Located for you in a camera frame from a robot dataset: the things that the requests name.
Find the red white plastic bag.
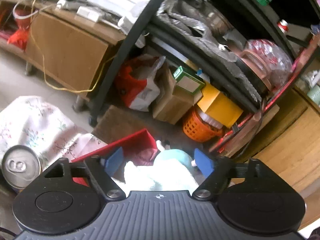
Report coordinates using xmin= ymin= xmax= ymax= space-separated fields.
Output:
xmin=114 ymin=54 xmax=166 ymax=112

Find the blue yellow drink can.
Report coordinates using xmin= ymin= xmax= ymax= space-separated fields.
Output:
xmin=1 ymin=145 xmax=42 ymax=190

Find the pink pig plush toy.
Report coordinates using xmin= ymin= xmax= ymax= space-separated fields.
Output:
xmin=153 ymin=140 xmax=193 ymax=172

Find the green white small box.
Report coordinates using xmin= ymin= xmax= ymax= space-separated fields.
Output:
xmin=173 ymin=66 xmax=206 ymax=95

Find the wooden tv cabinet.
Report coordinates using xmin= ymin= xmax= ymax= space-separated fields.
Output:
xmin=1 ymin=0 xmax=125 ymax=112

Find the steel pan with lid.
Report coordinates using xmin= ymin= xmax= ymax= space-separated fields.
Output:
xmin=175 ymin=0 xmax=234 ymax=37

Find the yellow cable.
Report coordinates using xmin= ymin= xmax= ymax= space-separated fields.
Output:
xmin=12 ymin=0 xmax=118 ymax=94

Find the black metal shelf rack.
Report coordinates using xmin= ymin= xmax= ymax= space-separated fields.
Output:
xmin=88 ymin=0 xmax=320 ymax=156

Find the orange plastic basket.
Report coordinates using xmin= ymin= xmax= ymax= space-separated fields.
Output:
xmin=183 ymin=108 xmax=223 ymax=143

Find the pink lidded pot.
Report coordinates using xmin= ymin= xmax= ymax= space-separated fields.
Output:
xmin=233 ymin=49 xmax=273 ymax=95

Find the yellow cardboard box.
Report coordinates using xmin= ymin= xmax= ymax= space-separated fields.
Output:
xmin=197 ymin=82 xmax=243 ymax=128

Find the wooden cupboard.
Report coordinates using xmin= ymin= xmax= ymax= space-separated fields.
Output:
xmin=233 ymin=87 xmax=319 ymax=229

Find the light blue fluffy towel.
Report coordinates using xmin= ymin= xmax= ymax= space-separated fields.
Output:
xmin=112 ymin=159 xmax=199 ymax=196

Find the brown cardboard box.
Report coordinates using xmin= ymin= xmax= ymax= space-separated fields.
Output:
xmin=152 ymin=66 xmax=203 ymax=125

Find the red cardboard box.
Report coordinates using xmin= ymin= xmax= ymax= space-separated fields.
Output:
xmin=69 ymin=129 xmax=158 ymax=200

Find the floral white tablecloth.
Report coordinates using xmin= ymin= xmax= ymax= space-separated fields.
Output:
xmin=1 ymin=96 xmax=107 ymax=169

